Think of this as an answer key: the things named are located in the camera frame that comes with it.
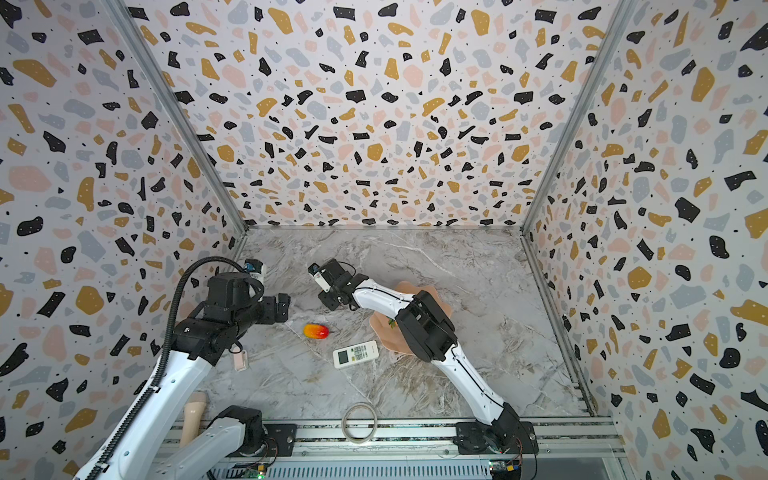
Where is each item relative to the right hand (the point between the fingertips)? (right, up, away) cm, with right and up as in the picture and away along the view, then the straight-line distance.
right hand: (321, 288), depth 98 cm
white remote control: (+13, -18, -10) cm, 25 cm away
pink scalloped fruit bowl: (+22, -11, -6) cm, 26 cm away
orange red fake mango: (0, -12, -8) cm, 14 cm away
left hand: (-6, +1, -23) cm, 24 cm away
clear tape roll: (+14, -35, -23) cm, 44 cm away
